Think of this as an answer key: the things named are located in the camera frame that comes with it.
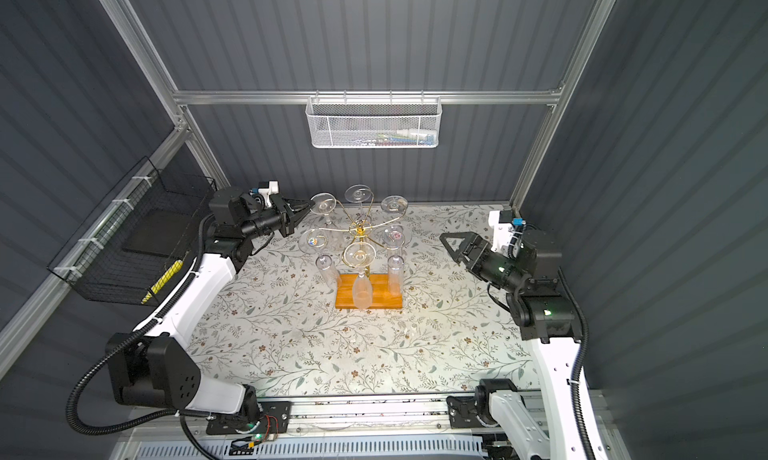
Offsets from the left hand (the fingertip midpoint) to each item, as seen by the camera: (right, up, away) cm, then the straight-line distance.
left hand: (314, 201), depth 73 cm
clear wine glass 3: (+20, 0, +1) cm, 20 cm away
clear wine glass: (+2, -1, +2) cm, 3 cm away
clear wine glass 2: (+10, +3, +4) cm, 11 cm away
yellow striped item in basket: (-33, -19, -5) cm, 39 cm away
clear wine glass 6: (+20, -9, -6) cm, 22 cm away
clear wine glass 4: (+1, -10, -5) cm, 11 cm away
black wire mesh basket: (-44, -10, -1) cm, 45 cm away
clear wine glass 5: (+12, -13, -8) cm, 19 cm away
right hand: (+32, -11, -10) cm, 35 cm away
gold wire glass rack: (+12, -7, -1) cm, 15 cm away
